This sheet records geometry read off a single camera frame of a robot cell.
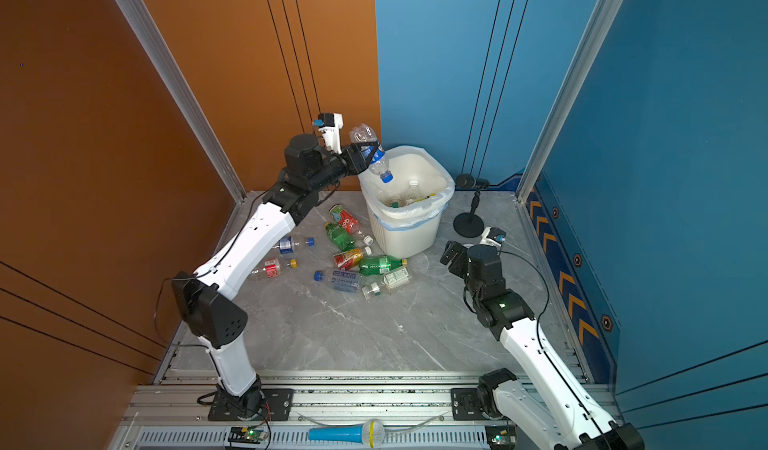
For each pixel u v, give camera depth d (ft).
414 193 3.30
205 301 1.49
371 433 2.17
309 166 1.89
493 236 2.15
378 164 2.34
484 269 1.79
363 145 2.25
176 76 2.83
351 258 3.11
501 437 2.33
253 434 2.31
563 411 1.33
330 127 2.11
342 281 2.93
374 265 3.10
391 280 2.93
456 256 2.27
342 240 3.43
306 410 2.43
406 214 2.53
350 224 3.45
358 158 2.14
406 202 3.28
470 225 3.57
